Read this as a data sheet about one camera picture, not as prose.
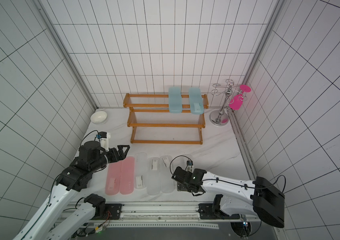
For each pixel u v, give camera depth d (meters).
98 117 1.10
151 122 0.99
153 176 0.84
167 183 0.81
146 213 0.73
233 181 0.48
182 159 0.89
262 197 0.41
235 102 1.06
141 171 0.86
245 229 0.67
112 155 0.63
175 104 0.80
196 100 0.85
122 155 0.64
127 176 0.83
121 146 0.64
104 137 0.64
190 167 0.74
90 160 0.53
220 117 1.11
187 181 0.60
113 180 0.82
